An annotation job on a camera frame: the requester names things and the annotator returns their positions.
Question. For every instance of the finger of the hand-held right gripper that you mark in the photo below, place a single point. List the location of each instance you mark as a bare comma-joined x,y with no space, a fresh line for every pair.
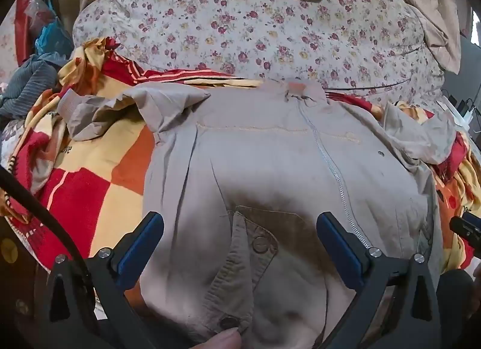
468,230

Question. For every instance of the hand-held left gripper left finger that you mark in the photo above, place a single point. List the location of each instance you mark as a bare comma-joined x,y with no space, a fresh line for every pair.
141,247

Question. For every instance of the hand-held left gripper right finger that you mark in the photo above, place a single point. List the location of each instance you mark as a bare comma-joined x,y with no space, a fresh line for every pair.
338,247

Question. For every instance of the beige zip jacket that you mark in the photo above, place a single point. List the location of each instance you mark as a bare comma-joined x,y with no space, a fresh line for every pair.
263,153

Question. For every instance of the person's left hand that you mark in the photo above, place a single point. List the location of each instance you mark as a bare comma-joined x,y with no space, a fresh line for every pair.
221,340

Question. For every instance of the red yellow checkered blanket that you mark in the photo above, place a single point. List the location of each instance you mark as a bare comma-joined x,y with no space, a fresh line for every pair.
82,199

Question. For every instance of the grey striped garment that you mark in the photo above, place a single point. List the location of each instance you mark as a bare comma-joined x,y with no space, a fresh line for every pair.
26,82

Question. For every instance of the blue plastic bag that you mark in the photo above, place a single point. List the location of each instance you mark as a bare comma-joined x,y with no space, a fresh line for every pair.
52,37

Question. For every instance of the beige curtain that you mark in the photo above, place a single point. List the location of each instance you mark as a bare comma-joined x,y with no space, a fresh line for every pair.
432,3

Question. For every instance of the floral quilt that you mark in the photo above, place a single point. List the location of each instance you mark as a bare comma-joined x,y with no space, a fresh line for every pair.
225,33

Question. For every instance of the red cloth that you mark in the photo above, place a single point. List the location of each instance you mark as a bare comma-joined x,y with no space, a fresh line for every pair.
22,22

